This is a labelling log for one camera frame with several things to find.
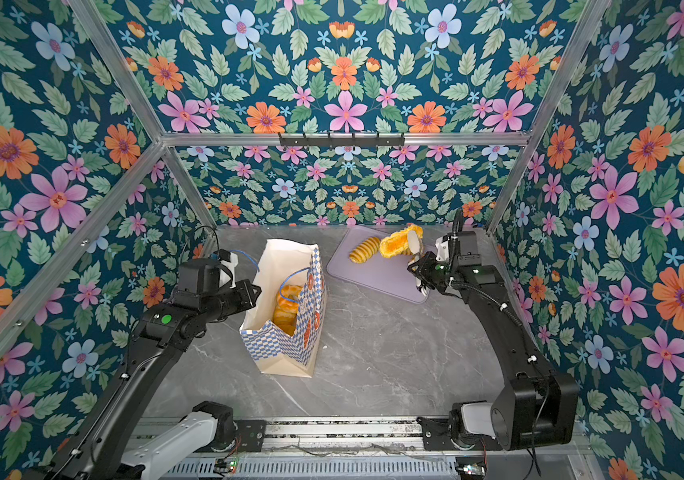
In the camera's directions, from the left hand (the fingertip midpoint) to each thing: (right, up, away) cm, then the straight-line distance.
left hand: (264, 283), depth 71 cm
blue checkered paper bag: (+1, -17, +4) cm, 18 cm away
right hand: (+37, +4, +9) cm, 38 cm away
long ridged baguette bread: (+25, +8, +37) cm, 45 cm away
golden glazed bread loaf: (+34, +10, +17) cm, 39 cm away
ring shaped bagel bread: (+1, -5, +22) cm, 23 cm away
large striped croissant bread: (0, -11, +20) cm, 23 cm away
